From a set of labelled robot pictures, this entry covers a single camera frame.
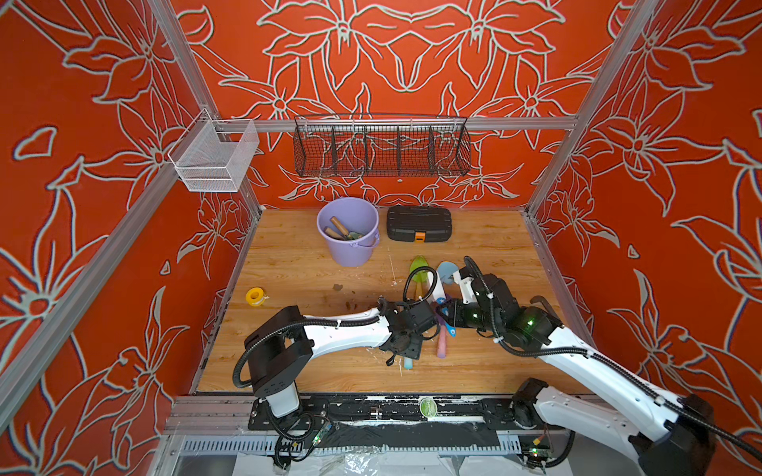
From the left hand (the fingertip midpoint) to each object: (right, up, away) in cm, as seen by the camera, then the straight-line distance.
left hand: (412, 347), depth 81 cm
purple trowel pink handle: (+5, +8, -15) cm, 18 cm away
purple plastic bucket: (-20, +35, +26) cm, 48 cm away
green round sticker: (+3, -13, -7) cm, 15 cm away
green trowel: (-25, +32, +18) cm, 44 cm away
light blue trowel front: (-1, -3, -3) cm, 5 cm away
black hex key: (+43, +11, +12) cm, 46 cm away
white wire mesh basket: (-60, +53, +6) cm, 80 cm away
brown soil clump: (-23, +14, +17) cm, 32 cm away
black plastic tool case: (+6, +36, +29) cm, 47 cm away
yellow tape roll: (-49, +12, +12) cm, 52 cm away
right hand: (+6, +13, -6) cm, 15 cm away
